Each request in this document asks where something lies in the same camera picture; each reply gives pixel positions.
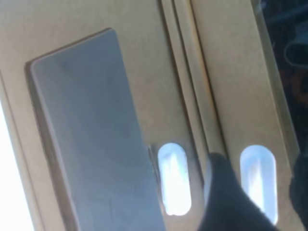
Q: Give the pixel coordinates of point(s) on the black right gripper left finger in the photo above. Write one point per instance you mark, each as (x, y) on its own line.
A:
(228, 207)

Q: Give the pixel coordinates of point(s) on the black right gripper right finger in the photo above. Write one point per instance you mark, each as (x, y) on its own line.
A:
(299, 185)

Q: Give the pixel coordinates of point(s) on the white plastic handle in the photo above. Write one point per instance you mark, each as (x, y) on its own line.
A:
(174, 179)
(259, 179)

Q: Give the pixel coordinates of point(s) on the cardboard shoebox drawer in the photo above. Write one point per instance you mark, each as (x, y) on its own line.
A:
(247, 89)
(91, 92)

